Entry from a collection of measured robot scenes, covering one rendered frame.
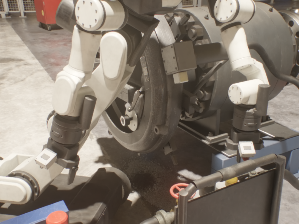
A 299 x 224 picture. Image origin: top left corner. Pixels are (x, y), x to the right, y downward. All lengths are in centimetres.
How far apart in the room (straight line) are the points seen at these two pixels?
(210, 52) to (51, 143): 68
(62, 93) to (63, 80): 4
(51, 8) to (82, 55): 597
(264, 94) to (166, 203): 88
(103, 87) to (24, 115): 188
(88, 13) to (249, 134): 64
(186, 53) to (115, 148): 115
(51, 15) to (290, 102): 480
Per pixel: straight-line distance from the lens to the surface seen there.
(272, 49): 189
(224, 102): 178
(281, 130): 205
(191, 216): 101
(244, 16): 119
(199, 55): 136
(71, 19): 116
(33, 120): 288
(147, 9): 105
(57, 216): 63
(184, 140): 242
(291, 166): 212
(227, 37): 117
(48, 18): 691
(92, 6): 89
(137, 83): 163
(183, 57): 130
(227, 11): 115
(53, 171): 142
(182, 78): 131
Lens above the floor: 107
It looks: 22 degrees down
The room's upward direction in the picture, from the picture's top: straight up
